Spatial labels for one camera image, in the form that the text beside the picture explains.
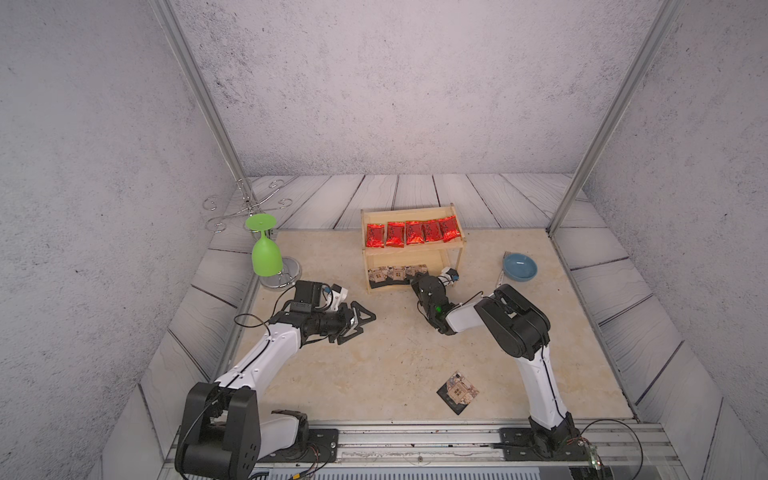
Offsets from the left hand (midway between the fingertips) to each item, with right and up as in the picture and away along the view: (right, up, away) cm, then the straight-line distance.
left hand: (372, 323), depth 80 cm
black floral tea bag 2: (+7, +11, +25) cm, 28 cm away
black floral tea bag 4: (+23, -19, +1) cm, 29 cm away
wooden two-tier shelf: (+22, +18, +32) cm, 42 cm away
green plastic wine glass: (-29, +19, +3) cm, 35 cm away
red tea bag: (0, +24, +9) cm, 25 cm away
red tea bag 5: (+21, +26, +9) cm, 34 cm away
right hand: (+12, +12, +21) cm, 28 cm away
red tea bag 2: (+6, +24, +9) cm, 27 cm away
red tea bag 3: (+12, +25, +9) cm, 29 cm away
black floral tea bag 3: (+12, +12, +25) cm, 30 cm away
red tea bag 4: (+18, +25, +11) cm, 33 cm away
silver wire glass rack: (-32, +12, +31) cm, 46 cm away
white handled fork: (+44, +12, +28) cm, 54 cm away
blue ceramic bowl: (+51, +14, +27) cm, 59 cm away
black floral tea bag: (0, +10, +25) cm, 27 cm away
